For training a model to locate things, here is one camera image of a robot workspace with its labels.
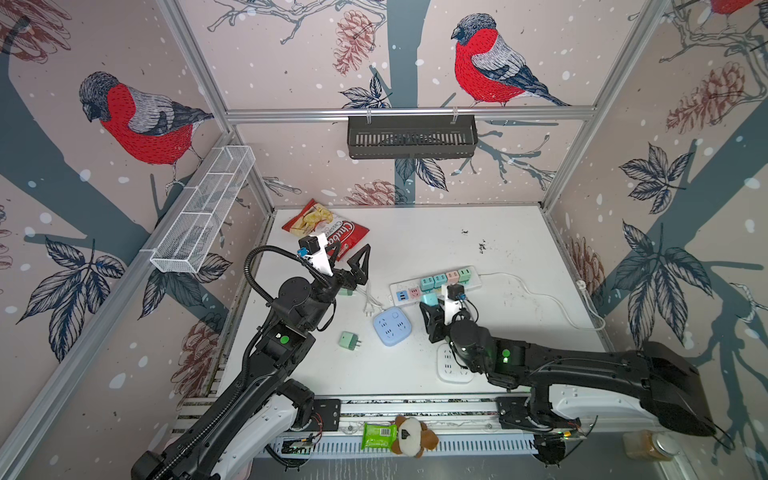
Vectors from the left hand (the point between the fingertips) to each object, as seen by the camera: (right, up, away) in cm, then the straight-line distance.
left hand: (353, 245), depth 65 cm
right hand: (+17, -16, +10) cm, 26 cm away
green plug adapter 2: (-6, -17, +29) cm, 34 cm away
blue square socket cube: (+9, -25, +21) cm, 34 cm away
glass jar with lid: (+64, -43, -2) cm, 77 cm away
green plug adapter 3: (-4, -28, +19) cm, 34 cm away
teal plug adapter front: (+18, -14, +8) cm, 24 cm away
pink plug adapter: (+28, -11, +27) cm, 41 cm away
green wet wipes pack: (+5, -46, +5) cm, 47 cm away
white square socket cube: (+24, -34, +13) cm, 43 cm away
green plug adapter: (+32, -11, +28) cm, 44 cm away
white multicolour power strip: (+15, -16, +28) cm, 36 cm away
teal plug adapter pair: (+24, -12, +27) cm, 38 cm away
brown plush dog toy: (+14, -45, +3) cm, 47 cm away
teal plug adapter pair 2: (+19, -13, +25) cm, 34 cm away
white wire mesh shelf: (-42, +9, +13) cm, 45 cm away
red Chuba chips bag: (-21, +8, +47) cm, 52 cm away
